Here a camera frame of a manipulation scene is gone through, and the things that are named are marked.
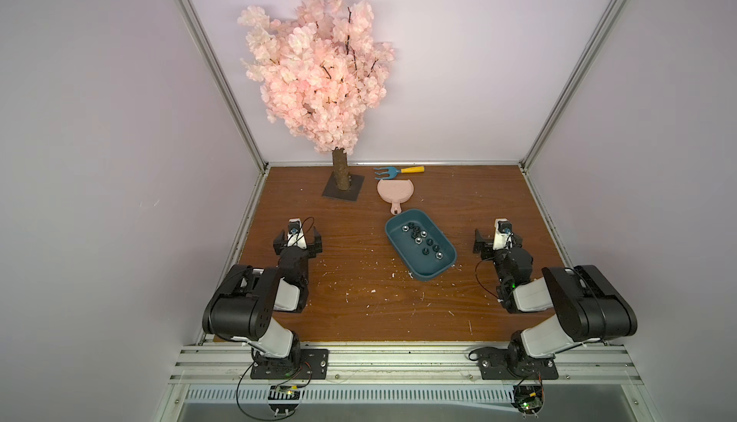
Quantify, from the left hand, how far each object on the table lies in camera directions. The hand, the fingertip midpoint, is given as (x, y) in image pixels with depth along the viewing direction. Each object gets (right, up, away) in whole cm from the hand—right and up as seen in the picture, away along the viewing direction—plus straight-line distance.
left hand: (302, 227), depth 90 cm
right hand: (+62, +1, -1) cm, 62 cm away
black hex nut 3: (+42, -6, +7) cm, 43 cm away
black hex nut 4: (+44, -8, +5) cm, 45 cm away
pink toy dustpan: (+32, +11, +23) cm, 41 cm away
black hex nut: (+36, -1, +10) cm, 38 cm away
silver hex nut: (+40, -3, +8) cm, 41 cm away
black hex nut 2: (+38, -3, +9) cm, 39 cm away
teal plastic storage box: (+40, -7, +5) cm, 41 cm away
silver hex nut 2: (+45, -10, +2) cm, 46 cm away
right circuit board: (+62, -40, -20) cm, 77 cm away
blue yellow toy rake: (+31, +20, +28) cm, 46 cm away
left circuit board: (0, -41, -18) cm, 44 cm away
